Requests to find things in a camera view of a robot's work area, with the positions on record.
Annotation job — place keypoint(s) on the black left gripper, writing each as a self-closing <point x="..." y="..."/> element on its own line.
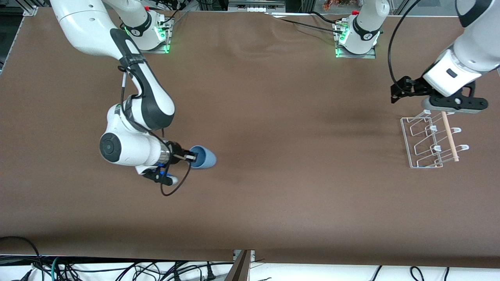
<point x="415" y="86"/>

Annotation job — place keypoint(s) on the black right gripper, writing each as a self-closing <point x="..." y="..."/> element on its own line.
<point x="177" y="152"/>

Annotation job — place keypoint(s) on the blue plastic cup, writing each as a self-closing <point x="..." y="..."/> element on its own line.
<point x="207" y="158"/>

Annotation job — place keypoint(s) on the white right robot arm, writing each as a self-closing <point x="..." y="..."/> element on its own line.
<point x="129" y="148"/>

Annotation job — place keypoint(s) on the clear acrylic cup rack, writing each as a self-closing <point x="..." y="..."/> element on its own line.
<point x="406" y="142"/>

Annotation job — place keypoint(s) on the wooden rack dowel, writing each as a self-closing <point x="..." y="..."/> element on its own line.
<point x="451" y="136"/>

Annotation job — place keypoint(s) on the orange red object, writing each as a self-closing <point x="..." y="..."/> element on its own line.
<point x="332" y="4"/>

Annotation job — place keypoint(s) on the black power plug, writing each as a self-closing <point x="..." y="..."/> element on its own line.
<point x="211" y="274"/>

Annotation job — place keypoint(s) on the grey box with white connectors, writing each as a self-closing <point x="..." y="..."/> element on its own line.
<point x="256" y="4"/>

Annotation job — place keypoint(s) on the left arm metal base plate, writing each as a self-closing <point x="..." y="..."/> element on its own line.
<point x="355" y="56"/>

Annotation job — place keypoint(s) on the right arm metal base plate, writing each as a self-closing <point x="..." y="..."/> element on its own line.
<point x="162" y="48"/>

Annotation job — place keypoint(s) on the small metal bracket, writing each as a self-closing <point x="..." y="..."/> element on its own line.
<point x="252" y="255"/>

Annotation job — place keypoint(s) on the wooden post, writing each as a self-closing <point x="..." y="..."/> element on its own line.
<point x="239" y="269"/>

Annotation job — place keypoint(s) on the aluminium table corner bracket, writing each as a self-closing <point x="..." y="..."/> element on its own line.
<point x="30" y="11"/>

